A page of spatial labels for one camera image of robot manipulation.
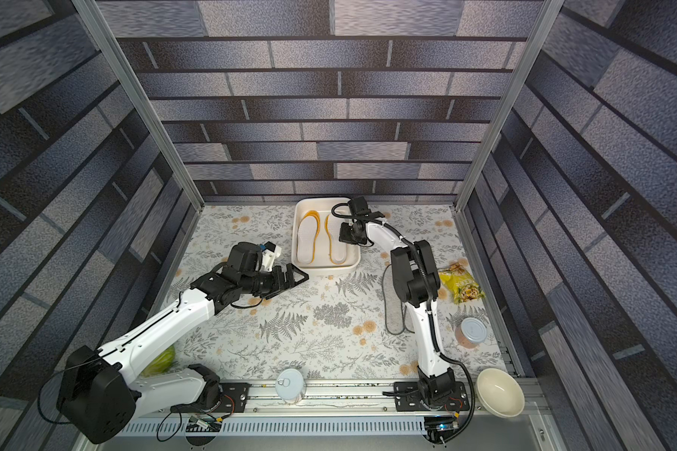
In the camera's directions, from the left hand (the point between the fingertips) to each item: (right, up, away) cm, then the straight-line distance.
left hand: (300, 280), depth 77 cm
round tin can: (+49, -16, +2) cm, 52 cm away
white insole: (-2, +14, +30) cm, 33 cm away
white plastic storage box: (+2, +8, +27) cm, 28 cm away
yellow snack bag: (+51, -3, +13) cm, 53 cm away
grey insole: (+29, -11, +13) cm, 34 cm away
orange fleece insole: (0, +21, +37) cm, 43 cm away
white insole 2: (+10, +7, +25) cm, 28 cm away
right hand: (+12, +12, +28) cm, 33 cm away
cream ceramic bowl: (+54, -30, -3) cm, 62 cm away
